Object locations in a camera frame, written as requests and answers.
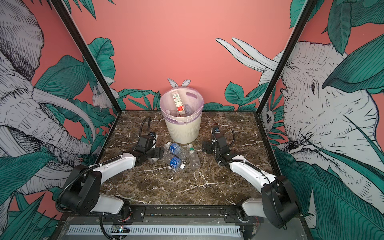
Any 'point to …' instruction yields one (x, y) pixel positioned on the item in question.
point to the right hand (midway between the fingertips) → (208, 139)
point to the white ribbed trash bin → (184, 133)
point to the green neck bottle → (194, 157)
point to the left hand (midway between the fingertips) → (158, 146)
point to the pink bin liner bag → (188, 96)
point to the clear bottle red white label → (177, 101)
